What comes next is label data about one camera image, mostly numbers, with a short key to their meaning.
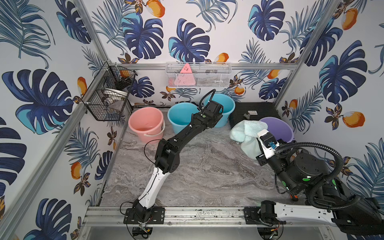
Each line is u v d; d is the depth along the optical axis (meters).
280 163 0.43
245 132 0.51
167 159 0.59
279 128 0.91
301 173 0.33
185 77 0.90
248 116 1.06
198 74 0.95
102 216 0.76
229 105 1.05
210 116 0.72
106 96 0.84
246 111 1.12
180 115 0.99
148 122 1.06
